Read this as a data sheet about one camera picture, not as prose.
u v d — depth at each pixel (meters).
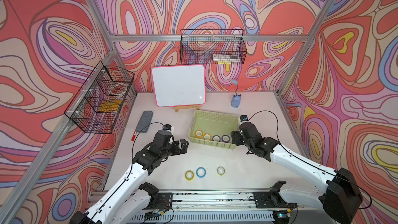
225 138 0.93
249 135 0.62
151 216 0.72
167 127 0.70
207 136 0.96
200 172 0.82
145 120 1.02
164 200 0.73
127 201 0.55
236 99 1.06
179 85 0.99
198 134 0.96
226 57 0.91
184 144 0.71
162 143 0.59
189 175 0.81
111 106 0.72
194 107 1.05
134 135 0.96
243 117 0.72
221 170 0.83
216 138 0.94
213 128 1.01
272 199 0.67
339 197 0.39
